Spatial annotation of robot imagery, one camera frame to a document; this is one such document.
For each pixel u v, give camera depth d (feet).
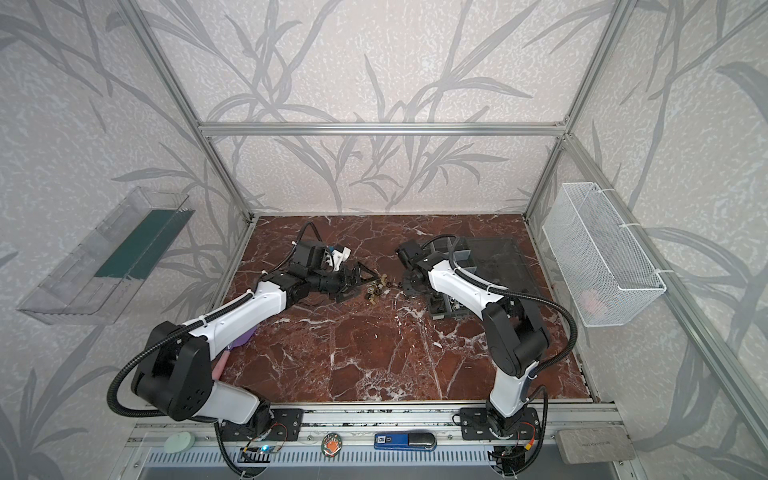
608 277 2.01
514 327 1.56
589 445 2.23
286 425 2.38
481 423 2.42
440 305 3.09
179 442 2.29
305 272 2.19
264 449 2.32
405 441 2.23
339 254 2.63
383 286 3.24
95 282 2.09
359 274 2.42
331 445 2.32
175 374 1.39
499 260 3.55
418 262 2.19
